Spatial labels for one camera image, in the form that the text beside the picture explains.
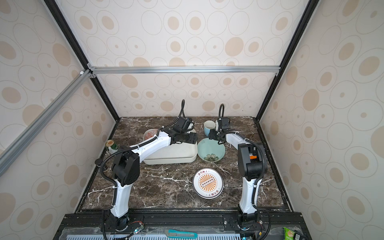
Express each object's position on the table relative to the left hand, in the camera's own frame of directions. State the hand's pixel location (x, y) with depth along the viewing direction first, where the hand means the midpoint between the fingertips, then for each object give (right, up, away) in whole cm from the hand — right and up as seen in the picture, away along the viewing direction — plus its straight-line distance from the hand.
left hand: (198, 135), depth 91 cm
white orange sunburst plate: (+6, -28, -5) cm, 29 cm away
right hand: (+10, +1, +12) cm, 15 cm away
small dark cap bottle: (-59, -16, -3) cm, 61 cm away
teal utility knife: (-11, -46, -20) cm, 52 cm away
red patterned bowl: (-33, +1, +11) cm, 35 cm away
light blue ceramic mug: (+7, +6, +13) cm, 16 cm away
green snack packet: (+42, -46, -21) cm, 66 cm away
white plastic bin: (-16, -13, +12) cm, 24 cm away
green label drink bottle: (-52, -8, +1) cm, 53 cm away
